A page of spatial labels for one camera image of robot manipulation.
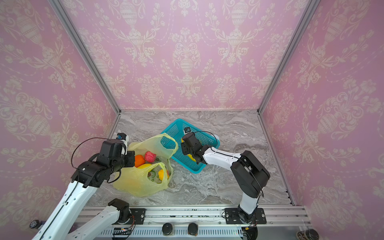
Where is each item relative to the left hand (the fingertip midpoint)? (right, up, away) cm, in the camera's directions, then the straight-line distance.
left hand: (134, 154), depth 72 cm
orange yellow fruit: (+11, -14, +11) cm, 21 cm away
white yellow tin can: (+44, +7, +26) cm, 51 cm away
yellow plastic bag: (+4, -11, -5) cm, 13 cm away
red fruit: (+3, -5, +17) cm, 18 cm away
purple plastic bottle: (-30, -22, -17) cm, 41 cm away
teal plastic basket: (+16, +11, +31) cm, 37 cm away
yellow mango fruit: (0, -10, +15) cm, 18 cm away
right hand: (+25, +4, +19) cm, 31 cm away
